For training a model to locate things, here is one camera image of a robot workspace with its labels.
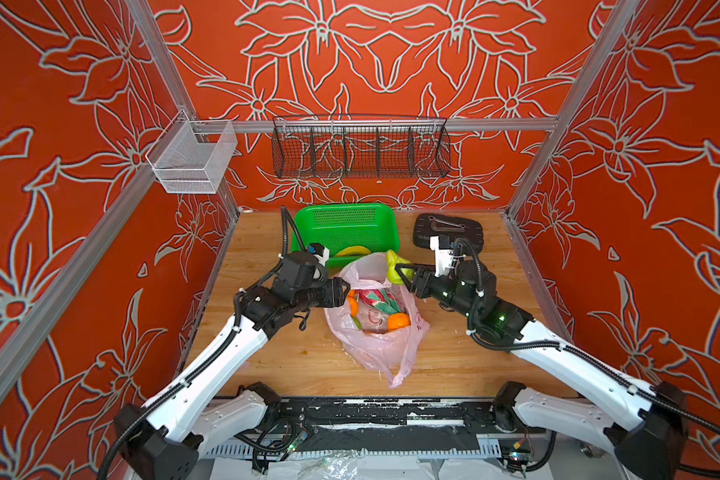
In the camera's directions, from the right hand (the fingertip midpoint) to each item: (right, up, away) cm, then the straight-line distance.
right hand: (397, 267), depth 69 cm
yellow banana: (-11, +2, +37) cm, 39 cm away
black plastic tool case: (+16, +12, +35) cm, 40 cm away
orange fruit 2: (-11, -13, +20) cm, 26 cm away
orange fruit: (+2, -17, +14) cm, 22 cm away
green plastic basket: (-3, +12, +43) cm, 45 cm away
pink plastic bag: (-1, -22, +5) cm, 23 cm away
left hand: (-13, -5, +4) cm, 15 cm away
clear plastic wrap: (-14, -46, -2) cm, 48 cm away
